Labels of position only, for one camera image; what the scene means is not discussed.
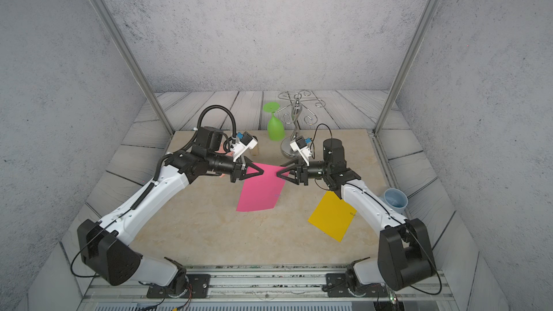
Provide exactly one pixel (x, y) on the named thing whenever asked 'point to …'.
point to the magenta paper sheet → (261, 192)
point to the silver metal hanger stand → (301, 101)
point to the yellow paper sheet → (333, 215)
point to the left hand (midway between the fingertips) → (263, 173)
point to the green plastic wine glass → (275, 128)
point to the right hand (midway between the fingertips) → (281, 174)
